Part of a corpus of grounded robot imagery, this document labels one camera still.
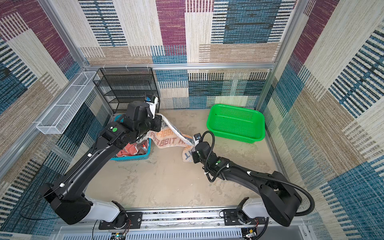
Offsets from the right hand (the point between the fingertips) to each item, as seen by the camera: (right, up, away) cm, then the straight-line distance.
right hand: (196, 149), depth 85 cm
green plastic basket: (+33, +14, +26) cm, 44 cm away
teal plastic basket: (-36, -5, 0) cm, 36 cm away
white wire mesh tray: (-65, +18, -14) cm, 69 cm away
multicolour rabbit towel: (-15, +7, +3) cm, 17 cm away
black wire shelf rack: (-53, +41, +23) cm, 71 cm away
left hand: (-17, +19, -15) cm, 29 cm away
